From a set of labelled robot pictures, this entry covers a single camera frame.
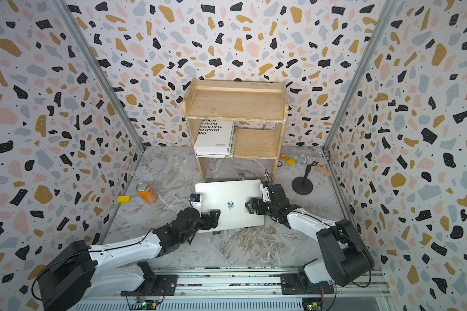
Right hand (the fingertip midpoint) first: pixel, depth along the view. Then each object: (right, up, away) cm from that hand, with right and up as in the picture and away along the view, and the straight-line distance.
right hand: (252, 205), depth 89 cm
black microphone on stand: (+28, +8, +14) cm, 32 cm away
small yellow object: (+24, +21, +27) cm, 42 cm away
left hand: (-16, -2, -6) cm, 17 cm away
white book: (-16, +30, -3) cm, 35 cm away
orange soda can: (-49, +6, +1) cm, 50 cm away
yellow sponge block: (-65, +1, +9) cm, 65 cm away
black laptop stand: (-5, +14, +1) cm, 15 cm away
